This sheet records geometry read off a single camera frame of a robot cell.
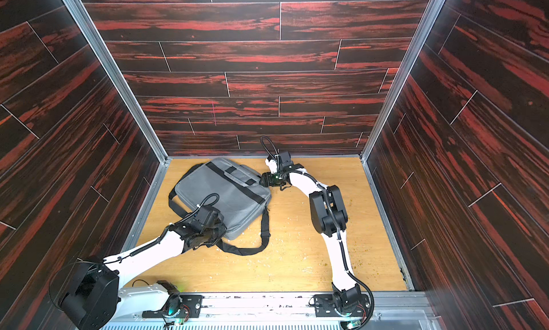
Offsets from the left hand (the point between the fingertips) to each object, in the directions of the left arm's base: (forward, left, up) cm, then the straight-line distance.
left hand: (231, 229), depth 87 cm
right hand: (+27, -15, 0) cm, 31 cm away
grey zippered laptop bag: (+18, -2, +1) cm, 18 cm away
